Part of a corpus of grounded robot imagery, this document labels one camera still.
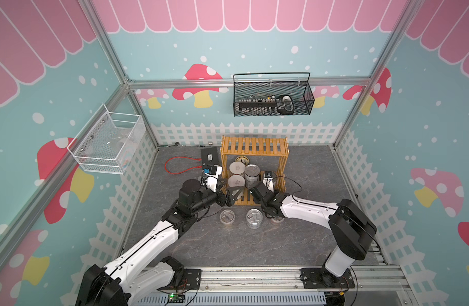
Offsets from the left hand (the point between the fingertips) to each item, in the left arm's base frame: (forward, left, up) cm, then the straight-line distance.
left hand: (235, 187), depth 74 cm
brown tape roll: (+33, -4, -23) cm, 41 cm away
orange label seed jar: (-5, +4, -18) cm, 19 cm away
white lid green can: (+11, 0, -12) cm, 16 cm away
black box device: (+35, +16, -21) cm, 44 cm away
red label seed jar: (-6, -19, -18) cm, 26 cm away
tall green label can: (+14, -8, -11) cm, 19 cm away
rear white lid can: (+19, 0, -12) cm, 22 cm away
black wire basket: (+47, -17, +12) cm, 52 cm away
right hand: (+8, -13, -16) cm, 22 cm away
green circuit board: (-34, +22, -26) cm, 48 cm away
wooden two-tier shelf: (+19, -4, +3) cm, 20 cm away
